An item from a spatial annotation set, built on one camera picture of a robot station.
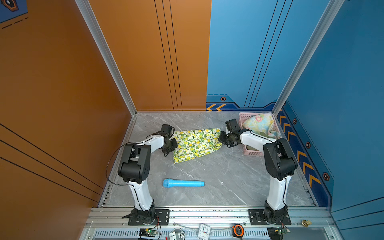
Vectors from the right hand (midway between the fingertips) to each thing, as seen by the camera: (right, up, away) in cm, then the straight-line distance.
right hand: (217, 139), depth 99 cm
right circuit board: (+27, -40, -29) cm, 57 cm away
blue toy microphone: (-28, -22, -18) cm, 40 cm away
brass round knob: (+38, -37, -29) cm, 60 cm away
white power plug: (-22, -37, -36) cm, 56 cm away
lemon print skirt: (-16, -3, 0) cm, 16 cm away
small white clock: (-10, -39, -31) cm, 51 cm away
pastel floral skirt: (+33, +11, +7) cm, 36 cm away
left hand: (-28, -5, +1) cm, 28 cm away
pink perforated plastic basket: (+21, +16, +13) cm, 30 cm away
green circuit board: (-38, -42, -28) cm, 63 cm away
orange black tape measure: (+5, -38, -32) cm, 50 cm away
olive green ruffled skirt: (+29, +4, -2) cm, 30 cm away
